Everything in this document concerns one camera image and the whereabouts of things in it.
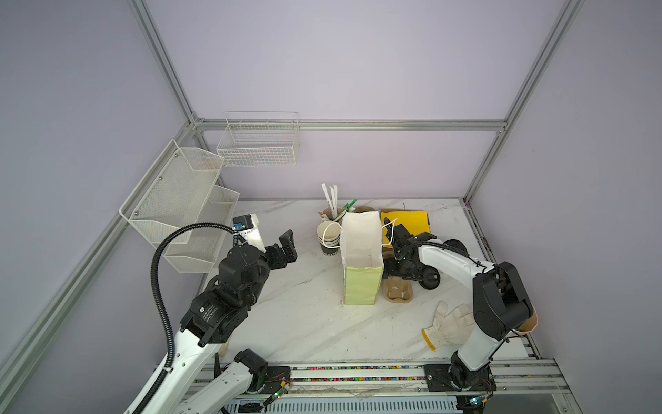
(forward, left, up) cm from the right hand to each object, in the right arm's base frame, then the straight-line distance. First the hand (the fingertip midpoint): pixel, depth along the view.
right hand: (393, 274), depth 90 cm
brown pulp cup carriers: (+33, +10, -1) cm, 35 cm away
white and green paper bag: (+11, +11, 0) cm, 15 cm away
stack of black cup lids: (-1, -13, -1) cm, 13 cm away
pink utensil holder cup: (+26, +25, +5) cm, 36 cm away
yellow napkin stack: (+26, -13, -1) cm, 29 cm away
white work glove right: (-17, -17, -5) cm, 25 cm away
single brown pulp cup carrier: (-4, -2, -5) cm, 6 cm away
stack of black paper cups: (+12, +23, +8) cm, 27 cm away
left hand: (-6, +35, +30) cm, 47 cm away
